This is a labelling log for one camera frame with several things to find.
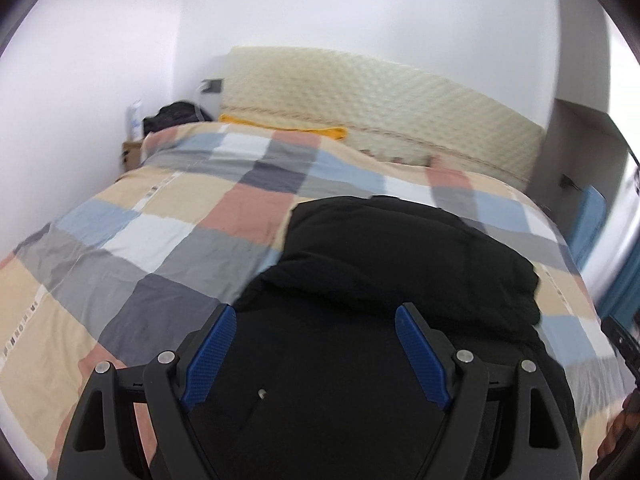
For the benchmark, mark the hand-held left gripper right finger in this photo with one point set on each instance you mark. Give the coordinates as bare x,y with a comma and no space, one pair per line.
422,355

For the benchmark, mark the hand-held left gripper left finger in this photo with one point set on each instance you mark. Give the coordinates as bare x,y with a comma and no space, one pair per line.
210,355

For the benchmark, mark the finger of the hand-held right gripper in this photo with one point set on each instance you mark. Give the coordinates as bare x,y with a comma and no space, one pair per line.
622,347

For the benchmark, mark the black puffer jacket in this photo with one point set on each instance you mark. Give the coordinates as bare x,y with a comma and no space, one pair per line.
380,260

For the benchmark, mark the person's right hand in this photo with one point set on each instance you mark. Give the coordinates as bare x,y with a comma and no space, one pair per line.
620,430

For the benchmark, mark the blue curtain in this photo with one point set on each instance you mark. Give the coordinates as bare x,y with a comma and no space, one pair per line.
622,285

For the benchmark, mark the bed with checkered duvet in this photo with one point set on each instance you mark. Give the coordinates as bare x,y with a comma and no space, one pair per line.
175,220

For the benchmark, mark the floral print pillow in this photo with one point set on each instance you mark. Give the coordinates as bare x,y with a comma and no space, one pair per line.
400,157

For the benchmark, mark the wooden nightstand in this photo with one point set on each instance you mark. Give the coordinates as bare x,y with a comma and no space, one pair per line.
131,155

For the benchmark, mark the grey and white wardrobe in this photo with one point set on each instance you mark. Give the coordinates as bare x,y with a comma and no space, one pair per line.
585,110

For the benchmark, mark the black bag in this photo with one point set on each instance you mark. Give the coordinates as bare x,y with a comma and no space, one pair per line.
175,116

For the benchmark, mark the yellow pillow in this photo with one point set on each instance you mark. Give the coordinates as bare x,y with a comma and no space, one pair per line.
300,127

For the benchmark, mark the white spray bottle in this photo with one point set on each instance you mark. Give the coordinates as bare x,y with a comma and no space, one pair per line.
136,120

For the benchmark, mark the cream quilted headboard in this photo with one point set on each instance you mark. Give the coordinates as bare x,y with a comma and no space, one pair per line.
380,100

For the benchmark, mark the black wall switch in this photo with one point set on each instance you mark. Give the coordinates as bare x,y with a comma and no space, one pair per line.
569,181

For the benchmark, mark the grey wall socket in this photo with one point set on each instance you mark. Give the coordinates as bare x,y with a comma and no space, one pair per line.
212,86

